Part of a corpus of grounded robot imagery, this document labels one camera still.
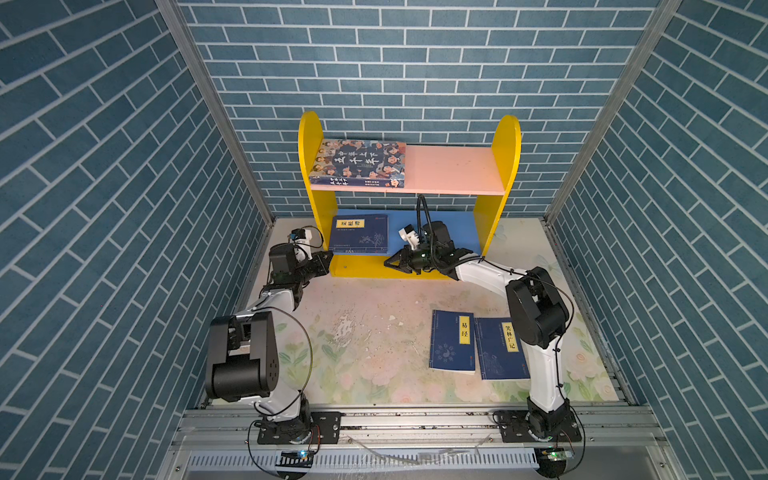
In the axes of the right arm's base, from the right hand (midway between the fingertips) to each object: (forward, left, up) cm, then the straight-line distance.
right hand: (383, 260), depth 89 cm
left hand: (+2, +16, +1) cm, 16 cm away
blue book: (+9, +8, +1) cm, 12 cm away
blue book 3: (-19, -36, -15) cm, 43 cm away
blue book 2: (-17, -22, -16) cm, 32 cm away
